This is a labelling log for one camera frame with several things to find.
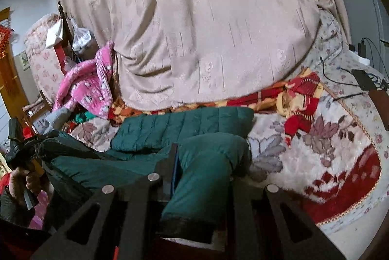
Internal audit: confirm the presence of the silver plastic bag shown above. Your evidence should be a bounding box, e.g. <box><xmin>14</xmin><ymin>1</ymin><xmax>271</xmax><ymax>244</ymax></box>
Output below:
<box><xmin>72</xmin><ymin>26</ymin><xmax>99</xmax><ymax>61</ymax></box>

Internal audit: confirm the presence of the pink penguin pajama garment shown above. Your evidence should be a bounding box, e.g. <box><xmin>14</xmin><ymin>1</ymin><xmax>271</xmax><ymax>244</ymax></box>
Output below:
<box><xmin>53</xmin><ymin>41</ymin><xmax>114</xmax><ymax>120</ymax></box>

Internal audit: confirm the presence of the black charger cable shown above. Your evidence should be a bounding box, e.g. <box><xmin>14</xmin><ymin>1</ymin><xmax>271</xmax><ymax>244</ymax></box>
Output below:
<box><xmin>318</xmin><ymin>56</ymin><xmax>361</xmax><ymax>103</ymax></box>

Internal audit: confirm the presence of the black smartphone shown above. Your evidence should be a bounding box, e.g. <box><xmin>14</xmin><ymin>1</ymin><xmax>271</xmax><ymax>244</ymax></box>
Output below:
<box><xmin>351</xmin><ymin>69</ymin><xmax>377</xmax><ymax>91</ymax></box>

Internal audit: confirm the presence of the green quilted puffer jacket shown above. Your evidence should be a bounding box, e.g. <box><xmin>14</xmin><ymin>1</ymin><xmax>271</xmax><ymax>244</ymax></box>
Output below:
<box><xmin>39</xmin><ymin>107</ymin><xmax>254</xmax><ymax>223</ymax></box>

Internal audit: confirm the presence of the brown leather wallet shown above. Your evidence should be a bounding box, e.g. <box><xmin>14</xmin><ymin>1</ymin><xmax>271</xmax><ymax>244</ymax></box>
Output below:
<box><xmin>369</xmin><ymin>90</ymin><xmax>389</xmax><ymax>131</ymax></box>

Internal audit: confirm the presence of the person left hand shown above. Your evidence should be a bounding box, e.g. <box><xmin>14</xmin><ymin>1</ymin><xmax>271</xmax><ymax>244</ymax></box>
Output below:
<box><xmin>9</xmin><ymin>166</ymin><xmax>42</xmax><ymax>206</ymax></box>

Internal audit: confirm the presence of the black power adapter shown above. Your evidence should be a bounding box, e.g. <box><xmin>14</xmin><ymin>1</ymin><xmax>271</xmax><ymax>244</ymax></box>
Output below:
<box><xmin>357</xmin><ymin>40</ymin><xmax>366</xmax><ymax>58</ymax></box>

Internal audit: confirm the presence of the floral upholstered chair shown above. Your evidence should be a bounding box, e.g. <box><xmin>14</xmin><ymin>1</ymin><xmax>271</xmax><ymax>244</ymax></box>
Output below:
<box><xmin>24</xmin><ymin>13</ymin><xmax>65</xmax><ymax>105</ymax></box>

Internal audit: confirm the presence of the floral plush blanket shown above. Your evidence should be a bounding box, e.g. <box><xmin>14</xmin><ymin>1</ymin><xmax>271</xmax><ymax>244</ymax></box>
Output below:
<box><xmin>66</xmin><ymin>7</ymin><xmax>389</xmax><ymax>233</ymax></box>

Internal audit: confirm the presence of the white power strip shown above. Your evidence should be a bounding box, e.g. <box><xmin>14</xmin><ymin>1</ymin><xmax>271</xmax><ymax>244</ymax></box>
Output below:
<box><xmin>348</xmin><ymin>50</ymin><xmax>370</xmax><ymax>66</ymax></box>

